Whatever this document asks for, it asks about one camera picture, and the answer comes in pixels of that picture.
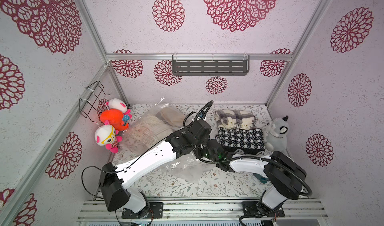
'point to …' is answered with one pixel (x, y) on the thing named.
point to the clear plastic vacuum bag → (185, 167)
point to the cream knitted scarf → (145, 132)
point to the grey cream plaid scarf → (239, 119)
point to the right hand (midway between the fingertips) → (190, 145)
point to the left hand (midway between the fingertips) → (203, 131)
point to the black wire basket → (91, 100)
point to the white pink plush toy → (118, 104)
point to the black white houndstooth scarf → (246, 141)
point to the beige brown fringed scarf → (171, 116)
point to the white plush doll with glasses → (105, 135)
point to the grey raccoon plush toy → (276, 133)
